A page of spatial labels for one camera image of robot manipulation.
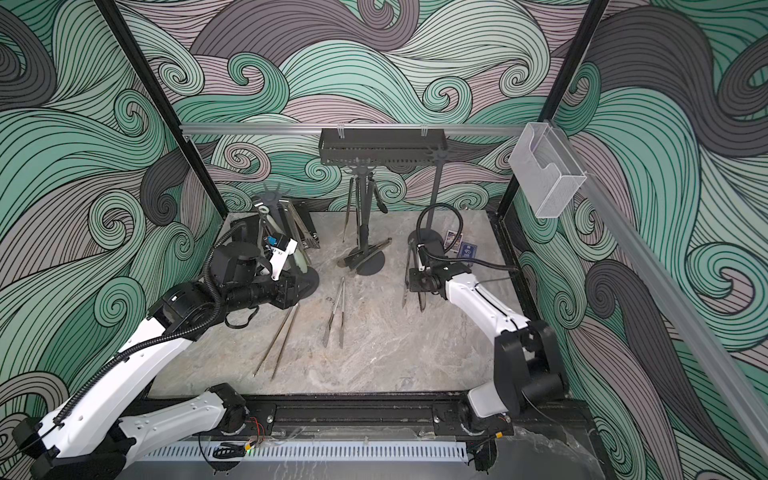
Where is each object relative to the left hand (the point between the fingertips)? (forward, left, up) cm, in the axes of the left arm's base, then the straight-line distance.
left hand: (306, 277), depth 66 cm
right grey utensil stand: (+37, -36, -27) cm, 58 cm away
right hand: (+12, -28, -20) cm, 36 cm away
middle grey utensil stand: (+25, -12, -27) cm, 38 cm away
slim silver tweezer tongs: (+12, -4, -28) cm, 31 cm away
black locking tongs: (+26, -13, +5) cm, 29 cm away
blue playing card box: (+30, -49, -28) cm, 64 cm away
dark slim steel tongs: (+7, -29, -21) cm, 37 cm away
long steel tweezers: (+6, +11, -30) cm, 32 cm away
